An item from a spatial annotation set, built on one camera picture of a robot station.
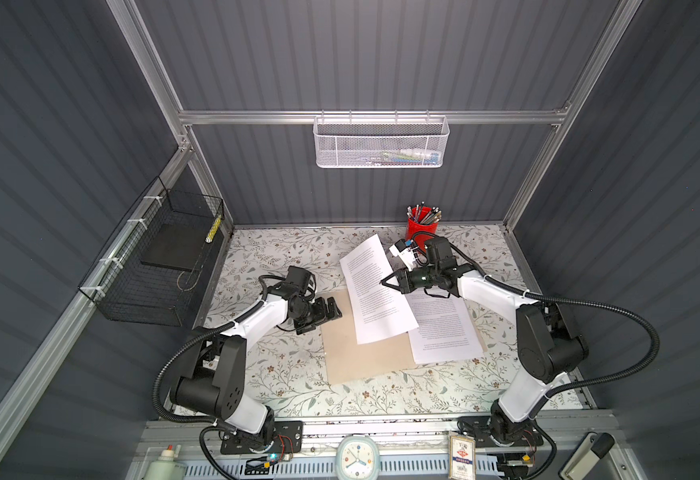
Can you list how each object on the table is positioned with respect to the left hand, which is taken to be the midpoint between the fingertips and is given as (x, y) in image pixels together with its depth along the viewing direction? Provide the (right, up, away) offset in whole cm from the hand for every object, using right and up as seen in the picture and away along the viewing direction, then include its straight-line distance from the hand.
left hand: (329, 319), depth 89 cm
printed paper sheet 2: (+36, -4, +5) cm, 37 cm away
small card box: (+33, -28, -20) cm, 48 cm away
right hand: (+17, +11, -2) cm, 20 cm away
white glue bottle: (-33, -27, -24) cm, 49 cm away
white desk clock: (+8, -28, -21) cm, 35 cm away
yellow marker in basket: (-32, +27, -7) cm, 42 cm away
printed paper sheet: (+14, +3, +1) cm, 15 cm away
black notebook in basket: (-39, +22, -12) cm, 46 cm away
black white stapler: (+61, -27, -21) cm, 70 cm away
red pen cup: (+32, +33, +19) cm, 50 cm away
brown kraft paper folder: (+5, -11, -2) cm, 13 cm away
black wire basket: (-43, +16, -16) cm, 49 cm away
